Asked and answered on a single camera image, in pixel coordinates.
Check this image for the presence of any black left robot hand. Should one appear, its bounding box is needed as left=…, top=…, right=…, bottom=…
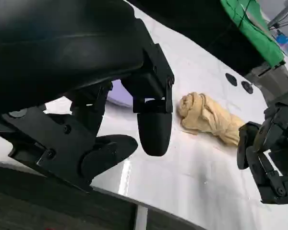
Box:
left=0, top=0, right=175, bottom=193

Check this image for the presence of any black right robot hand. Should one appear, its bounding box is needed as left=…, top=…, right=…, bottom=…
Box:
left=237, top=100, right=288, bottom=205

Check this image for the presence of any beige towel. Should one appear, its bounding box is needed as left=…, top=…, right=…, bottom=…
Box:
left=180, top=92, right=246, bottom=147

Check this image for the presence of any lilac plate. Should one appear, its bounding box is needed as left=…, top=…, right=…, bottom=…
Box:
left=105, top=80, right=135, bottom=110

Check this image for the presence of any blue workshop object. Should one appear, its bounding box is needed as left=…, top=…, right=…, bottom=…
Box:
left=276, top=30, right=288, bottom=57

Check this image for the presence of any green cloth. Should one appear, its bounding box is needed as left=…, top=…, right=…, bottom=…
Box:
left=219, top=0, right=287, bottom=69

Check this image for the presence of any white table leg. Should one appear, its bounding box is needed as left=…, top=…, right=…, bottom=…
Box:
left=134, top=203, right=149, bottom=230

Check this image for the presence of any grey workshop desk frame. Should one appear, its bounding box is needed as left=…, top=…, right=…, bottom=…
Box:
left=268, top=0, right=288, bottom=31

